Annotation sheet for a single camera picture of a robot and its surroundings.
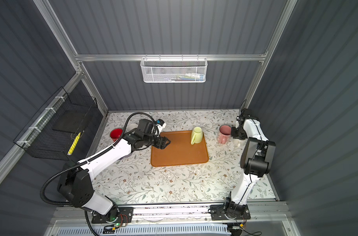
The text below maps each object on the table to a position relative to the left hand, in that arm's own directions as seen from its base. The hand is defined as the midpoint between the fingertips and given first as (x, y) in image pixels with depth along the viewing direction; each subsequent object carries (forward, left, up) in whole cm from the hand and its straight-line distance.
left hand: (167, 141), depth 82 cm
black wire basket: (-1, +55, +12) cm, 57 cm away
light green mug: (+10, -18, -8) cm, 23 cm away
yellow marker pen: (-5, +43, +11) cm, 45 cm away
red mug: (+15, +38, -13) cm, 43 cm away
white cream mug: (+3, -44, -9) cm, 45 cm away
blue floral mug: (+17, +26, -8) cm, 32 cm away
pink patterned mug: (+9, -35, -6) cm, 37 cm away
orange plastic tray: (+4, -7, -17) cm, 19 cm away
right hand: (+9, -46, -8) cm, 47 cm away
